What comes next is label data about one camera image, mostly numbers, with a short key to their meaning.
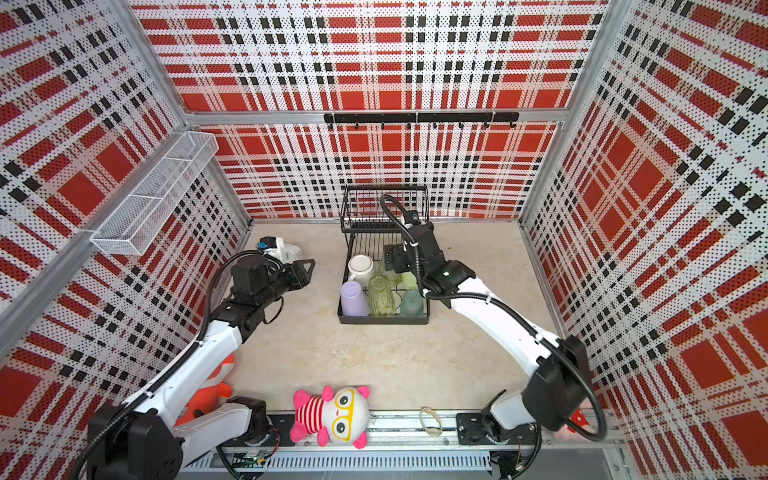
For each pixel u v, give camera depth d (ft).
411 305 2.91
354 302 2.77
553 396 1.30
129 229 2.26
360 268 3.06
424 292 1.77
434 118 2.93
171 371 1.47
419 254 1.83
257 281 2.06
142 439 1.32
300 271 2.39
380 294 2.76
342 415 2.27
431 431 2.37
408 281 3.11
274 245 2.35
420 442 2.41
